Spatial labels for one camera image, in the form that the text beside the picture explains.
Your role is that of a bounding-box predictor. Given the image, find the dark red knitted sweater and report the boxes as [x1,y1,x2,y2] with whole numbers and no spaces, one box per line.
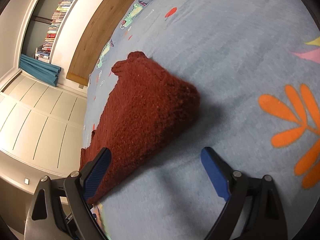
[80,51,200,204]

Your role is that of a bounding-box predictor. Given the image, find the white panelled wardrobe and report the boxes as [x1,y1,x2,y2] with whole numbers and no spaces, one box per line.
[1,74,87,177]

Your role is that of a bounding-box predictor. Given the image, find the teal curtain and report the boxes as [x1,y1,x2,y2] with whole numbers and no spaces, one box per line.
[19,54,61,87]

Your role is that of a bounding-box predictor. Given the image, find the blue patterned bed cover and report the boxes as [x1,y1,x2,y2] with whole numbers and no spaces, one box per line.
[82,0,319,239]

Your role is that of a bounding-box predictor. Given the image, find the wooden headboard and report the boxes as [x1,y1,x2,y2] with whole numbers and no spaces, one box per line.
[66,0,134,87]

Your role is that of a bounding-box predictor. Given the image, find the row of colourful books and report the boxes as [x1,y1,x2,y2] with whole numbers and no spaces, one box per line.
[35,0,76,63]

